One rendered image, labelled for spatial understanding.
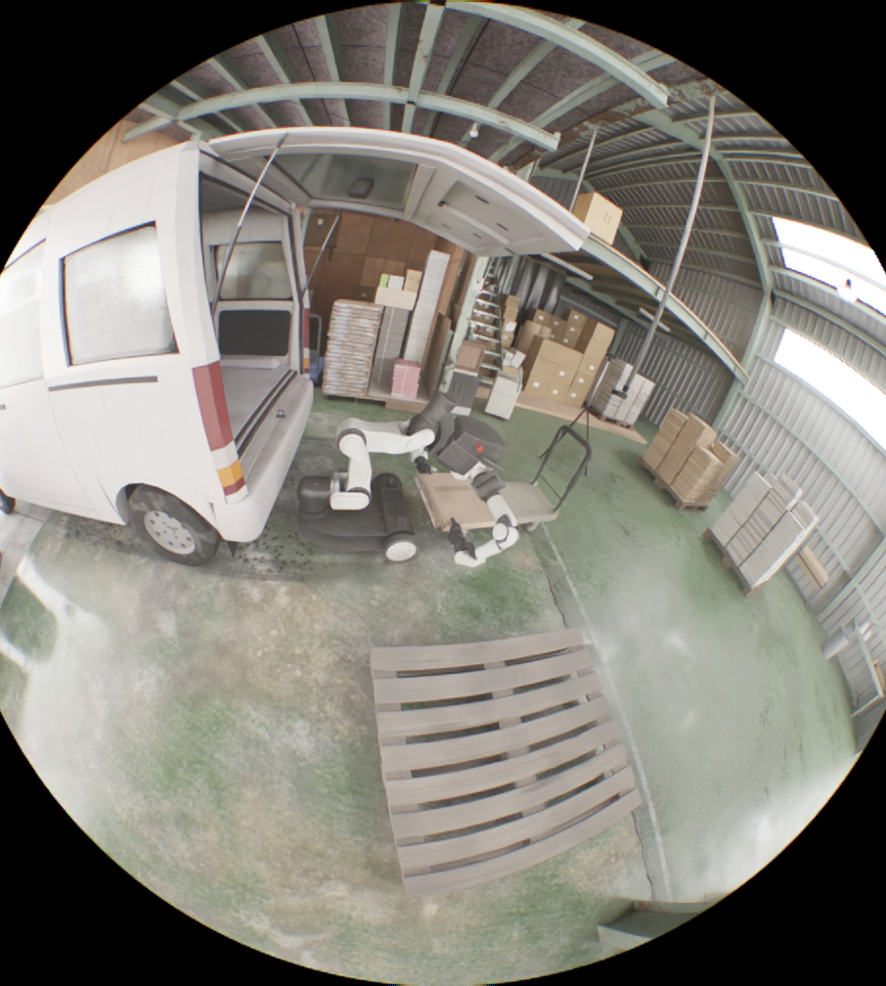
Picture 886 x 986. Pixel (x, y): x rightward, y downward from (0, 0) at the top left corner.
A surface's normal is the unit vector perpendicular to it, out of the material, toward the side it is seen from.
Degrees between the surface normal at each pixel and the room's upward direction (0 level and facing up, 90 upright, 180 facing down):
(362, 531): 0
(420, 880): 0
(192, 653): 0
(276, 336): 90
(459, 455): 92
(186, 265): 77
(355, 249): 90
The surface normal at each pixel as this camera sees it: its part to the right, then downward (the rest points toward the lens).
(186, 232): 0.75, 0.38
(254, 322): 0.17, 0.65
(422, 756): 0.25, -0.75
